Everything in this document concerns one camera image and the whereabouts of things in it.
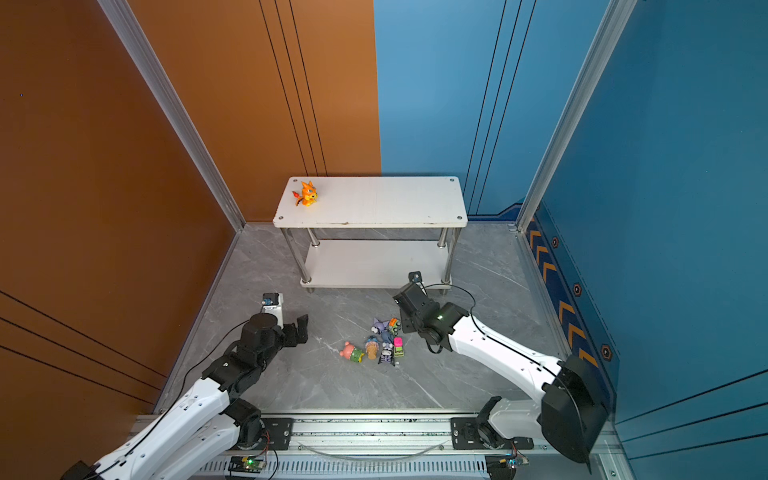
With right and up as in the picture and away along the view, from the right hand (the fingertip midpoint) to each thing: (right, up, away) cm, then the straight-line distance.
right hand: (409, 313), depth 83 cm
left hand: (-33, -1, 0) cm, 33 cm away
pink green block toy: (-3, -10, +2) cm, 11 cm away
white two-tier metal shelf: (-14, +25, +37) cm, 46 cm away
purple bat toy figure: (-8, -6, +6) cm, 12 cm away
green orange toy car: (-4, -5, +7) cm, 10 cm away
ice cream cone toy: (-11, -10, +2) cm, 15 cm away
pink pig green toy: (-16, -11, 0) cm, 20 cm away
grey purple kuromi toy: (-6, -12, +2) cm, 13 cm away
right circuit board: (+22, -33, -13) cm, 42 cm away
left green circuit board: (-40, -34, -12) cm, 53 cm away
